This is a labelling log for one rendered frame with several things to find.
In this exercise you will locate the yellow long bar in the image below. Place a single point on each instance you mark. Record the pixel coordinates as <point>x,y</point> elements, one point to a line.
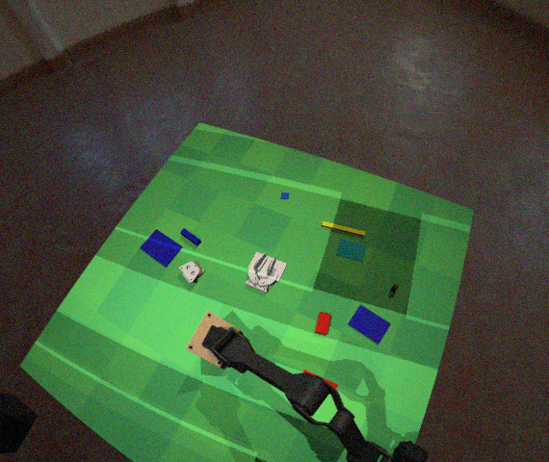
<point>343,228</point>

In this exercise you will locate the teal flat rectangular plate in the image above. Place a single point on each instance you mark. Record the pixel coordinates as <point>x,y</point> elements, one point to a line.
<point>351,250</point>

